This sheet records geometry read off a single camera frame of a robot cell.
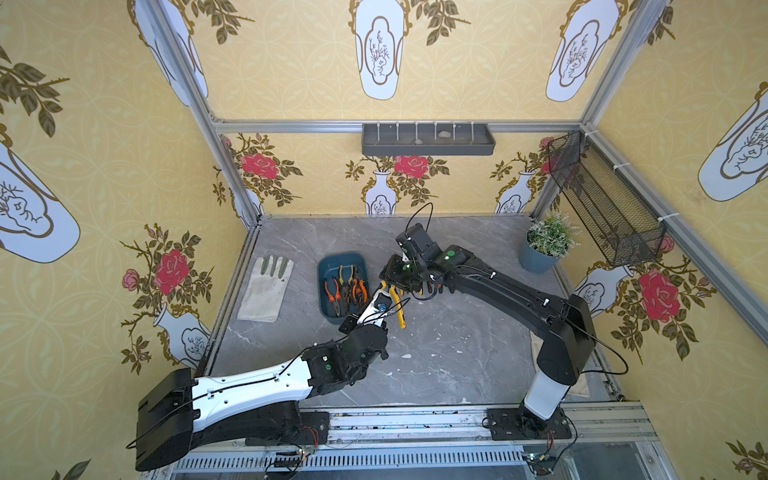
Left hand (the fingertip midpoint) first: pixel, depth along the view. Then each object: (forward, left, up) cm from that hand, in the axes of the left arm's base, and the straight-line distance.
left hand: (373, 304), depth 77 cm
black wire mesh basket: (+17, -71, +8) cm, 74 cm away
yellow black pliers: (+2, -6, 0) cm, 6 cm away
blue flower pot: (+21, -53, -11) cm, 58 cm away
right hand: (+5, -1, +1) cm, 6 cm away
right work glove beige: (-17, -54, -16) cm, 59 cm away
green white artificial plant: (+24, -57, -1) cm, 62 cm away
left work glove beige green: (+16, +36, -17) cm, 43 cm away
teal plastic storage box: (+16, +11, -17) cm, 26 cm away
